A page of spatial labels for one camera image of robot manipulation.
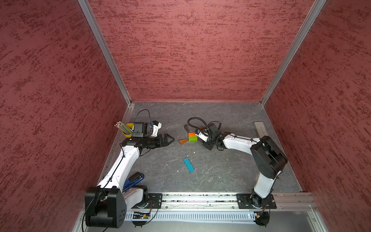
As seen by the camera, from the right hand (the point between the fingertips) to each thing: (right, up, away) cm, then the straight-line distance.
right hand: (206, 142), depth 96 cm
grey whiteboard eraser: (+40, +8, +4) cm, 41 cm away
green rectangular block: (-9, +2, -1) cm, 9 cm away
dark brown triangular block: (-13, +9, +7) cm, 18 cm away
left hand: (-24, +2, -16) cm, 28 cm away
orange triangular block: (-16, 0, 0) cm, 16 cm away
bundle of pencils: (-52, +11, -9) cm, 54 cm away
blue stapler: (-42, -17, -20) cm, 49 cm away
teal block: (-12, -13, -9) cm, 19 cm away
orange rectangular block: (-10, +5, +1) cm, 11 cm away
